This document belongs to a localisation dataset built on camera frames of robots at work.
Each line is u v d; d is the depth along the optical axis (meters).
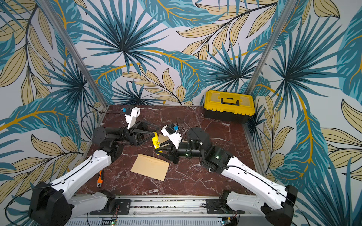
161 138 0.55
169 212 0.73
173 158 0.51
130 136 0.52
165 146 0.54
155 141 0.55
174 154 0.49
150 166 0.88
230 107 1.00
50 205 0.38
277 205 0.38
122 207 0.74
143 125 0.59
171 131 0.49
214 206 0.73
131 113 0.52
